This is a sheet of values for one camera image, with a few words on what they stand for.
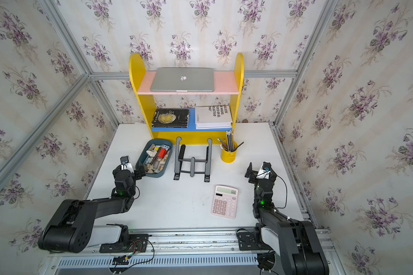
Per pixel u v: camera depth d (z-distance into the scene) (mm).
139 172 800
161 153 1012
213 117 994
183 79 838
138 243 732
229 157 954
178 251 716
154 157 987
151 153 987
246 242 730
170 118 1018
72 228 428
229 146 962
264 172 706
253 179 801
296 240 420
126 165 748
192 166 931
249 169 786
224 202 838
